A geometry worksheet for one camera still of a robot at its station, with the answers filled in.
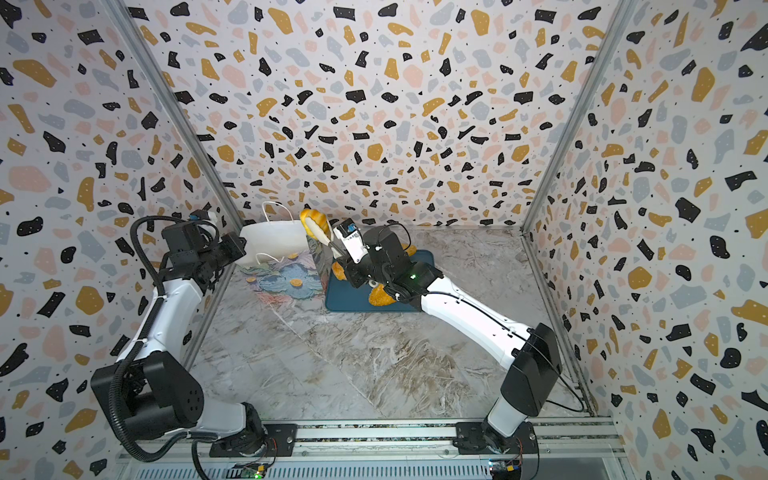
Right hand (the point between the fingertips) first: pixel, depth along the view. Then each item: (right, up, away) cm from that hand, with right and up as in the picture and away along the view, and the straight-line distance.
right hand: (336, 251), depth 71 cm
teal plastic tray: (-5, -15, +29) cm, 33 cm away
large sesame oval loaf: (+8, -14, +26) cm, 31 cm away
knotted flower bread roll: (-6, -7, +32) cm, 33 cm away
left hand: (-27, +5, +10) cm, 29 cm away
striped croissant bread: (-5, +8, +3) cm, 10 cm away
